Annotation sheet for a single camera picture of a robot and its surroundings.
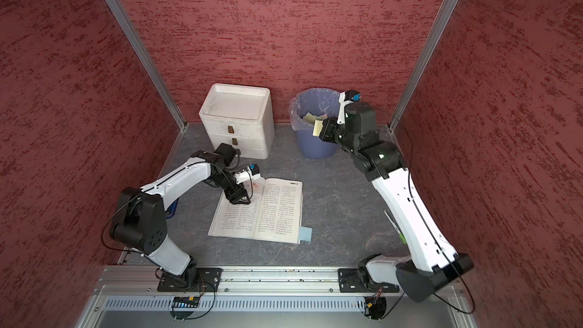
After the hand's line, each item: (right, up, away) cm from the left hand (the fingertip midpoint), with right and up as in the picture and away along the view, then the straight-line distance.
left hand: (242, 198), depth 85 cm
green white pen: (+61, -13, -2) cm, 62 cm away
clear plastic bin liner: (+31, +40, +15) cm, 53 cm away
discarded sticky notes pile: (+28, +33, +19) cm, 47 cm away
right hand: (+29, +26, -18) cm, 43 cm away
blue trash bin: (+27, +20, +12) cm, 36 cm away
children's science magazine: (+12, -7, +2) cm, 14 cm away
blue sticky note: (+24, -14, 0) cm, 28 cm away
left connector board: (-16, -31, -12) cm, 37 cm away
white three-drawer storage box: (-2, +32, +5) cm, 32 cm away
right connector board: (+46, -31, -15) cm, 58 cm away
